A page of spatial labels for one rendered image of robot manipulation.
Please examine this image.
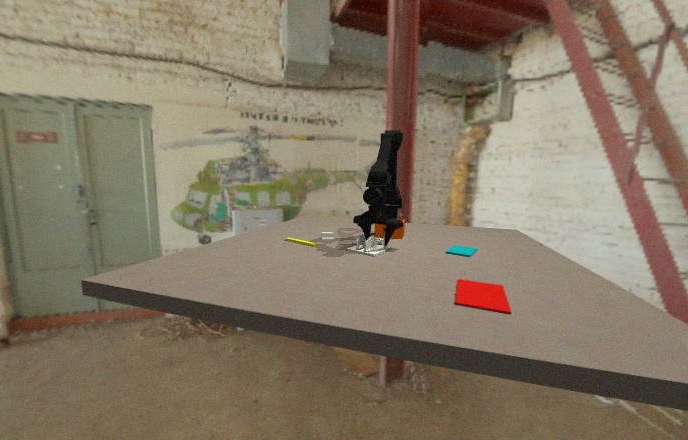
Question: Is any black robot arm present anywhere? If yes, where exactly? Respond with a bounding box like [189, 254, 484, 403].
[360, 130, 403, 225]

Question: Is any teal rectangular plate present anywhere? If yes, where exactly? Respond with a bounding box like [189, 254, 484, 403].
[446, 245, 477, 257]

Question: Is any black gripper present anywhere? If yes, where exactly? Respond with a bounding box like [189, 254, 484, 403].
[353, 203, 403, 246]

